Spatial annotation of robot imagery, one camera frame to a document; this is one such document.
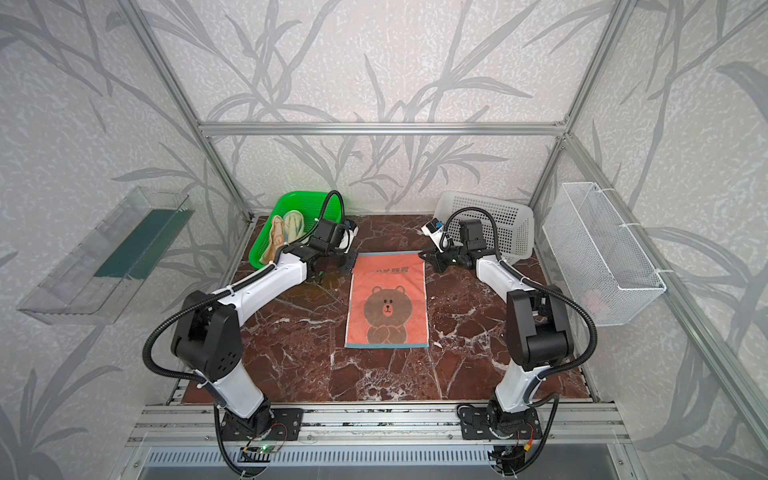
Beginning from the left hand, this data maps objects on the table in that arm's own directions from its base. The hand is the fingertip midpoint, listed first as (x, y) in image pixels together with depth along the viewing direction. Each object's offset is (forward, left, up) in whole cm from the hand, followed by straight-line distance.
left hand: (353, 247), depth 91 cm
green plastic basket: (+26, +20, -8) cm, 34 cm away
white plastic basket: (+23, -59, -12) cm, 64 cm away
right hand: (+1, -22, 0) cm, 22 cm away
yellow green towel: (+18, +25, -9) cm, 32 cm away
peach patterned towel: (+10, +29, -8) cm, 32 cm away
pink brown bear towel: (-12, -10, -16) cm, 22 cm away
